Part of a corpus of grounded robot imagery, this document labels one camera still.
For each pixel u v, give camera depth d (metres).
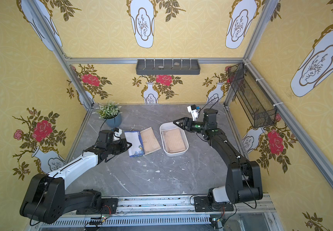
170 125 1.03
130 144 0.86
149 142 0.98
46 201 0.40
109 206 0.73
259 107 0.83
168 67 0.93
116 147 0.76
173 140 0.98
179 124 0.75
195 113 0.75
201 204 0.74
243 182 0.43
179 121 0.75
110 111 0.95
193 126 0.72
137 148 0.90
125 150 0.78
